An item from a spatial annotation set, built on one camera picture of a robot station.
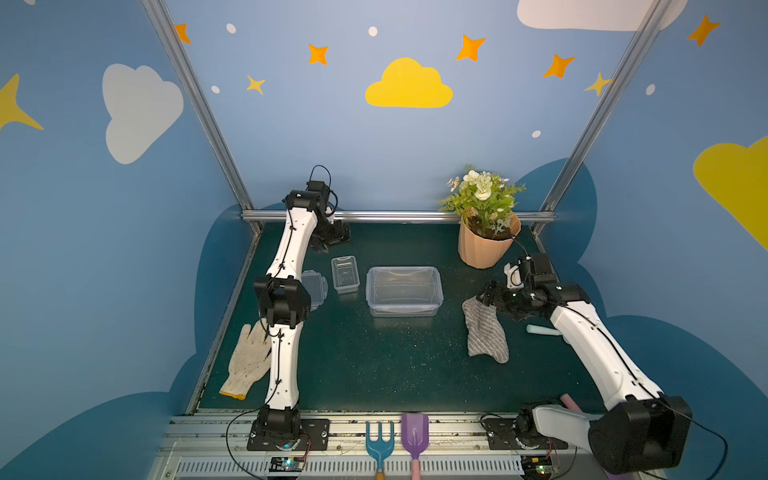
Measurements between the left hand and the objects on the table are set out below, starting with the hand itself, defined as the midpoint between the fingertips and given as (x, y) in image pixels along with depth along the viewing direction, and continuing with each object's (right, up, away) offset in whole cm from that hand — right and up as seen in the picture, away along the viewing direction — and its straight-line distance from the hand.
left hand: (346, 242), depth 94 cm
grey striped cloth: (+43, -28, -6) cm, 51 cm away
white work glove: (-28, -35, -7) cm, 45 cm away
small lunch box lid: (-12, -15, +11) cm, 22 cm away
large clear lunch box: (+19, -16, +8) cm, 26 cm away
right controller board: (+50, -56, -22) cm, 78 cm away
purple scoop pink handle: (+61, -43, -16) cm, 77 cm away
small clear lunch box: (-2, -11, +14) cm, 18 cm away
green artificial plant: (+43, +13, -3) cm, 45 cm away
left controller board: (-12, -55, -22) cm, 60 cm away
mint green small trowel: (+58, -27, -3) cm, 63 cm away
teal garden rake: (+11, -52, -22) cm, 57 cm away
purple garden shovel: (+20, -50, -20) cm, 58 cm away
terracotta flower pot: (+44, 0, +2) cm, 44 cm away
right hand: (+43, -16, -11) cm, 47 cm away
